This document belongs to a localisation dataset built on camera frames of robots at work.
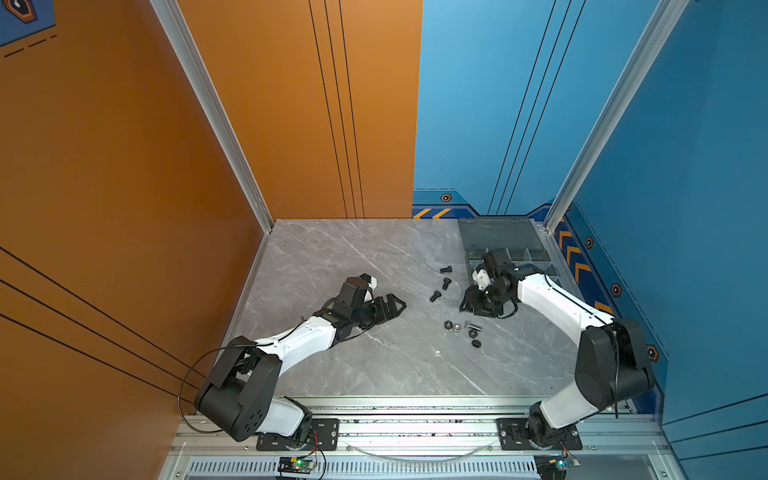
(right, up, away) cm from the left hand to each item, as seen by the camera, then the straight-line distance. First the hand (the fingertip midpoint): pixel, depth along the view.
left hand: (398, 308), depth 86 cm
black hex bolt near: (+13, +1, +13) cm, 18 cm away
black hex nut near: (+23, -11, +2) cm, 26 cm away
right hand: (+20, 0, +1) cm, 20 cm away
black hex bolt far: (+18, +10, +19) cm, 28 cm away
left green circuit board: (-24, -35, -15) cm, 45 cm away
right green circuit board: (+37, -34, -16) cm, 53 cm away
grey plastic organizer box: (+47, +22, +30) cm, 60 cm away
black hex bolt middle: (+17, +6, +16) cm, 24 cm away
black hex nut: (+16, -6, +6) cm, 18 cm away
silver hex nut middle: (+18, -7, +6) cm, 20 cm away
